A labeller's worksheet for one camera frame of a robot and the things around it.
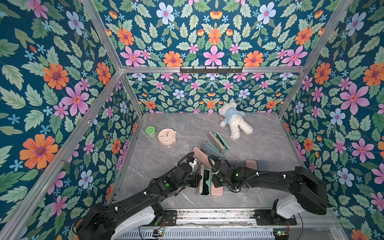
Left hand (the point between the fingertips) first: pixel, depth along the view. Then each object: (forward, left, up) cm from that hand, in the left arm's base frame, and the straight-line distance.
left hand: (204, 178), depth 79 cm
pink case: (-5, -6, -6) cm, 10 cm away
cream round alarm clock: (+34, +24, -7) cm, 42 cm away
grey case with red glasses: (+7, -36, -6) cm, 37 cm away
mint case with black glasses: (+22, -12, 0) cm, 25 cm away
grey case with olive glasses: (+18, -6, -2) cm, 19 cm away
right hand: (+2, -6, -5) cm, 8 cm away
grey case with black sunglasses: (-4, 0, -5) cm, 6 cm away
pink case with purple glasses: (+9, -30, -7) cm, 32 cm away
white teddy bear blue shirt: (+43, -24, +1) cm, 50 cm away
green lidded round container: (+38, +35, -4) cm, 52 cm away
